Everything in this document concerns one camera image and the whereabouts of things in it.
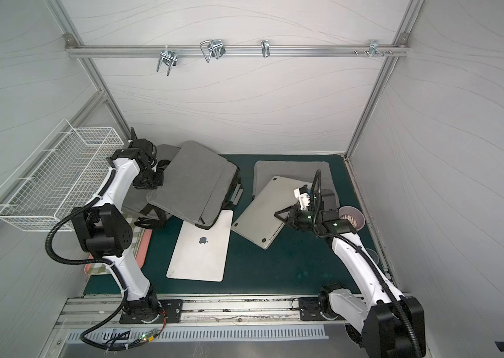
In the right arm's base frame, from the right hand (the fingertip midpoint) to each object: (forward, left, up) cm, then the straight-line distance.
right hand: (276, 215), depth 77 cm
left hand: (+12, +49, -2) cm, 51 cm away
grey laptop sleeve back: (+34, +6, -16) cm, 38 cm away
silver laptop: (-9, +29, -17) cm, 35 cm away
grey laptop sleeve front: (+19, +35, -9) cm, 41 cm away
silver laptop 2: (+3, +7, -12) cm, 14 cm away
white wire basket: (+2, +70, +15) cm, 72 cm away
